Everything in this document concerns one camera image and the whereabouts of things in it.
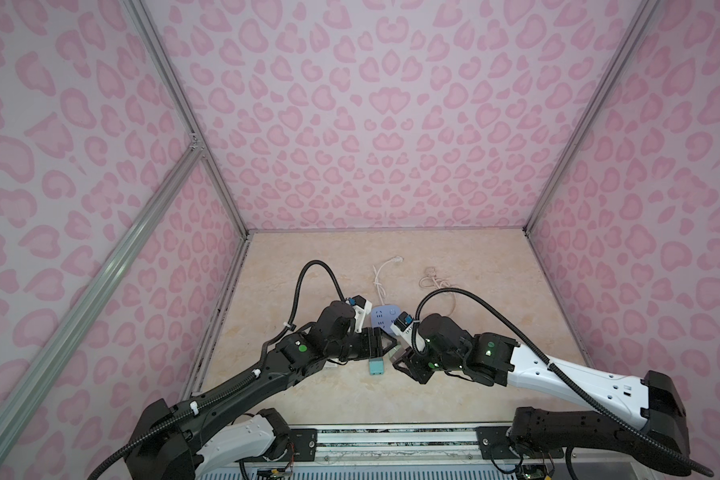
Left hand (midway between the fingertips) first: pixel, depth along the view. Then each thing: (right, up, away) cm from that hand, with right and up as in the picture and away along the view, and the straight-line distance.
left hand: (396, 348), depth 71 cm
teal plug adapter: (-4, -9, +13) cm, 17 cm away
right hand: (+1, -3, 0) cm, 3 cm away
